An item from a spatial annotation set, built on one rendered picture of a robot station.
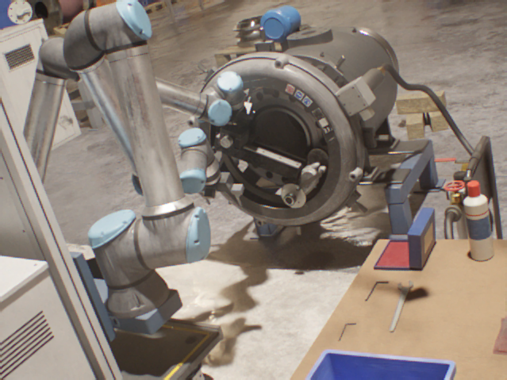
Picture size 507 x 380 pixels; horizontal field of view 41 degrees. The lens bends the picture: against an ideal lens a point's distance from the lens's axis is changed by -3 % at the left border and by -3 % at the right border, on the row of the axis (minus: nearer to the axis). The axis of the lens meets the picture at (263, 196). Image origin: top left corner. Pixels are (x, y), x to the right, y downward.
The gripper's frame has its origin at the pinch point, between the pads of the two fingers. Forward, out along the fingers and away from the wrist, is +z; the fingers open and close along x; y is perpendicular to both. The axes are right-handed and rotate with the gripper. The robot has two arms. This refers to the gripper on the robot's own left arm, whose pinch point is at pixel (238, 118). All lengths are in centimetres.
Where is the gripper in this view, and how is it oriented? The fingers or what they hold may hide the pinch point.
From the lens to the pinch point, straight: 286.2
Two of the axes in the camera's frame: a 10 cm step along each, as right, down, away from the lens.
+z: 0.6, 3.2, 9.5
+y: 3.0, -9.1, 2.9
